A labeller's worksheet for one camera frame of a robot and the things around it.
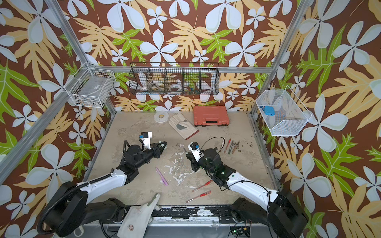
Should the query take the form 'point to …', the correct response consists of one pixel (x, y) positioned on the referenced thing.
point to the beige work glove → (183, 126)
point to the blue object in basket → (268, 110)
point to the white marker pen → (222, 144)
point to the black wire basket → (174, 78)
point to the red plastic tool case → (211, 115)
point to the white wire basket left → (91, 87)
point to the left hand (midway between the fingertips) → (166, 141)
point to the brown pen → (235, 148)
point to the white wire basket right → (290, 114)
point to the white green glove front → (138, 218)
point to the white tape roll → (161, 117)
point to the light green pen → (184, 149)
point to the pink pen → (165, 182)
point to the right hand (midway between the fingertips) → (186, 154)
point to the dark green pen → (230, 147)
